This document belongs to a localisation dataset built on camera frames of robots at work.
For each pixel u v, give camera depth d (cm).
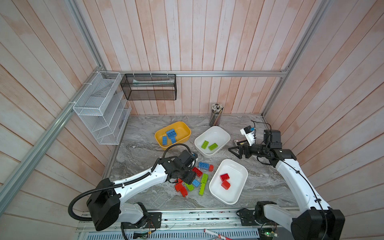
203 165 91
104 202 40
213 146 101
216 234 69
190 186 84
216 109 101
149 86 105
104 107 72
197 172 88
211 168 90
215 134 106
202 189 81
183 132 110
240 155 67
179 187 82
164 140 103
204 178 88
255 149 69
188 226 73
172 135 106
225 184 83
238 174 88
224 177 86
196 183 86
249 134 68
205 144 102
